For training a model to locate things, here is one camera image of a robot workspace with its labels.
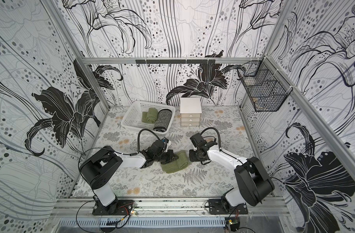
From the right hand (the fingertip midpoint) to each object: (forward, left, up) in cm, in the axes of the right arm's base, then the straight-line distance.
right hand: (194, 155), depth 89 cm
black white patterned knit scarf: (+23, +21, +8) cm, 32 cm away
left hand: (-2, +9, -1) cm, 9 cm away
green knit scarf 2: (-7, +11, +1) cm, 13 cm away
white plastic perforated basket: (+30, +45, +3) cm, 54 cm away
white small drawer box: (+28, +2, +11) cm, 30 cm away
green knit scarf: (+28, +31, +6) cm, 42 cm away
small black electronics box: (-34, -19, -4) cm, 39 cm away
